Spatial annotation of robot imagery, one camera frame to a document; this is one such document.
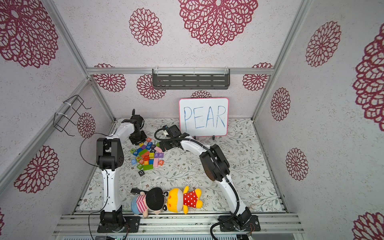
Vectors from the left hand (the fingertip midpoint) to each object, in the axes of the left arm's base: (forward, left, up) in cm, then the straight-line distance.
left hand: (143, 141), depth 105 cm
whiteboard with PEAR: (+13, -43, +12) cm, 47 cm away
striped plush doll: (-41, -16, +9) cm, 45 cm away
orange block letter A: (-16, -15, 0) cm, 22 cm away
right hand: (-3, -17, +5) cm, 18 cm away
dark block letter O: (-23, -4, +1) cm, 24 cm away
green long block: (-19, -7, 0) cm, 20 cm away
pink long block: (-16, -11, 0) cm, 20 cm away
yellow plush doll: (-41, -28, +7) cm, 50 cm away
